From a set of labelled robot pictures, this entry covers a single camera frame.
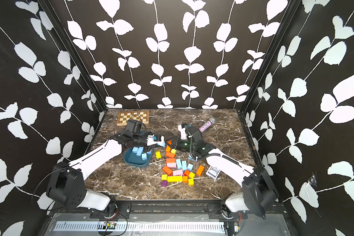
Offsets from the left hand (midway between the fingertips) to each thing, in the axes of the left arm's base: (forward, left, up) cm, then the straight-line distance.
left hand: (161, 138), depth 82 cm
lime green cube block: (0, -7, -15) cm, 16 cm away
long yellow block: (-17, -6, -17) cm, 25 cm away
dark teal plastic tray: (-3, +21, -18) cm, 28 cm away
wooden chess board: (+31, +31, -14) cm, 47 cm away
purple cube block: (-20, -1, -17) cm, 26 cm away
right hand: (-4, -3, +3) cm, 6 cm away
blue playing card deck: (-15, -30, -16) cm, 37 cm away
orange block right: (-13, -23, -17) cm, 31 cm away
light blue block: (+2, +16, -16) cm, 23 cm away
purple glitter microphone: (+20, -32, -15) cm, 41 cm away
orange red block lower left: (-12, -3, -16) cm, 20 cm away
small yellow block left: (-1, +4, -16) cm, 17 cm away
